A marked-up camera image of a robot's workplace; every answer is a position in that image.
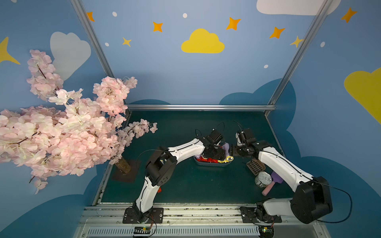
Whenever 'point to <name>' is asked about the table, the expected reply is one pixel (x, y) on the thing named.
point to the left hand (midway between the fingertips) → (220, 154)
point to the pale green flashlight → (228, 158)
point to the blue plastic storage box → (211, 164)
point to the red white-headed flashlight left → (159, 190)
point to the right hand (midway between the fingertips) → (236, 149)
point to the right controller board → (266, 231)
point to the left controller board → (142, 230)
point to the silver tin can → (263, 179)
